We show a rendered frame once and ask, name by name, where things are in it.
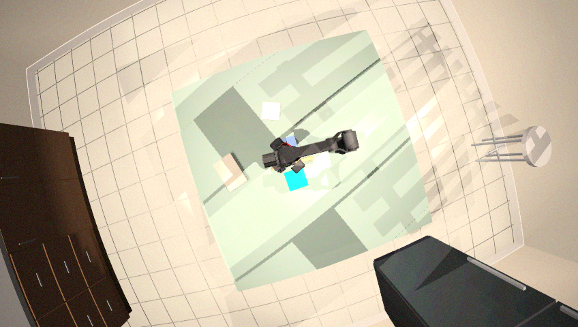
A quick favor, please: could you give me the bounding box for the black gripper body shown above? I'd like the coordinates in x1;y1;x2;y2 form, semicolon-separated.
270;137;305;174

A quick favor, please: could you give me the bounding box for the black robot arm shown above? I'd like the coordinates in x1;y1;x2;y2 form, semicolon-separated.
262;129;359;173

